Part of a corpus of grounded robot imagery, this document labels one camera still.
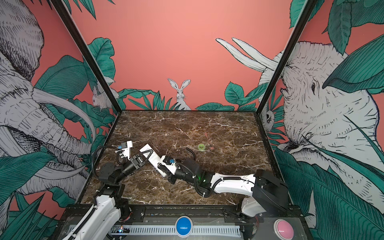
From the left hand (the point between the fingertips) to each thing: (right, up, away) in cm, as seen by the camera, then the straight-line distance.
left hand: (152, 152), depth 69 cm
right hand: (+3, -6, -1) cm, 7 cm away
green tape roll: (+24, -2, +30) cm, 39 cm away
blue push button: (+15, -36, +2) cm, 39 cm away
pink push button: (+63, -37, 0) cm, 73 cm away
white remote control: (0, -3, +1) cm, 3 cm away
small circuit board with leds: (-15, -37, +1) cm, 40 cm away
